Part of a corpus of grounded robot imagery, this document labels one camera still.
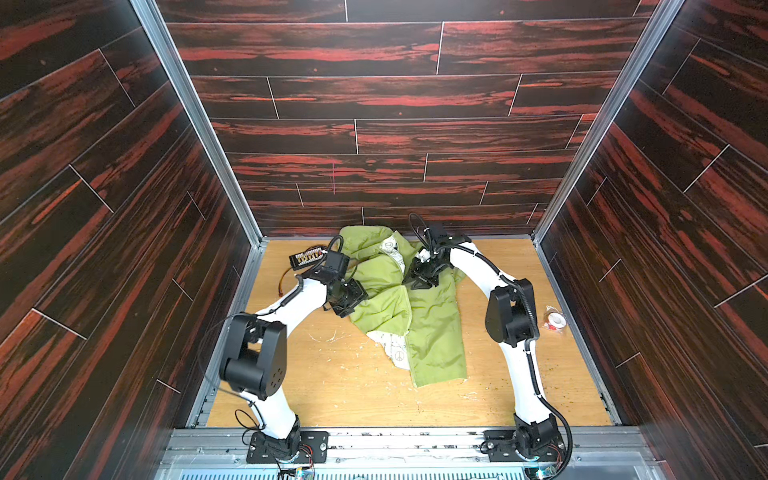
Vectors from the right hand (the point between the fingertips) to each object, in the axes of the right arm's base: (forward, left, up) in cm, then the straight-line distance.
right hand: (410, 282), depth 98 cm
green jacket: (-13, -3, -6) cm, 15 cm away
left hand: (-9, +14, +2) cm, 17 cm away
